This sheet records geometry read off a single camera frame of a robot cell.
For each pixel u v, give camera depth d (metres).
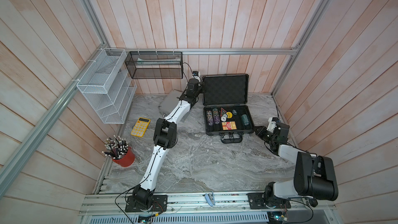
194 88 0.83
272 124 0.83
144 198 0.64
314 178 0.44
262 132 0.82
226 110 1.07
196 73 0.90
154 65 1.05
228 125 1.00
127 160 0.79
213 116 1.04
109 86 0.73
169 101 1.13
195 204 0.74
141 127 1.01
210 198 0.73
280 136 0.71
